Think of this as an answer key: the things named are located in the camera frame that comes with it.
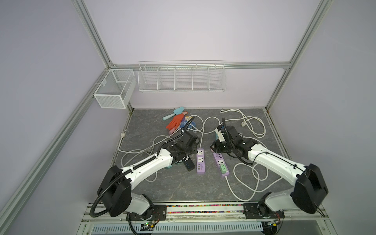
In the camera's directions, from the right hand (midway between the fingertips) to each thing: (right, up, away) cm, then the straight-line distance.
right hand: (212, 147), depth 83 cm
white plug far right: (+27, +13, +26) cm, 39 cm away
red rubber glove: (-25, +14, +25) cm, 38 cm away
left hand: (-11, 0, 0) cm, 11 cm away
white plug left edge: (-64, +5, +25) cm, 69 cm away
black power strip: (-14, -11, +6) cm, 19 cm away
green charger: (+6, -12, -2) cm, 13 cm away
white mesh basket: (-64, +37, +14) cm, 75 cm away
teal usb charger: (-25, -13, +6) cm, 29 cm away
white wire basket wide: (-19, +45, +14) cm, 51 cm away
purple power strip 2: (+6, -9, +7) cm, 13 cm away
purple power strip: (-7, -9, +6) cm, 13 cm away
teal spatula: (-25, +23, +37) cm, 50 cm away
